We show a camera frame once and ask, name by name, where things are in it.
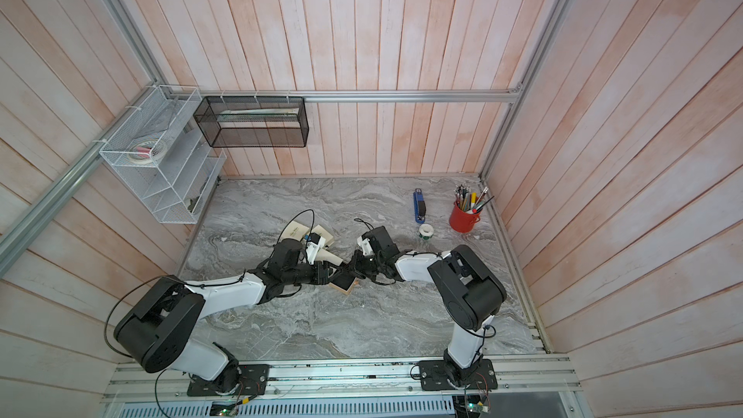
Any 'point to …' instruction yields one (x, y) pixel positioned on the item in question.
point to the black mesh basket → (253, 121)
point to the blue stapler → (419, 205)
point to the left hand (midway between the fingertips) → (337, 274)
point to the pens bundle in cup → (468, 201)
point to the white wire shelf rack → (176, 188)
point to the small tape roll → (426, 231)
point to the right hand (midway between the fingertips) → (342, 268)
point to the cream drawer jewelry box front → (294, 230)
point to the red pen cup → (461, 221)
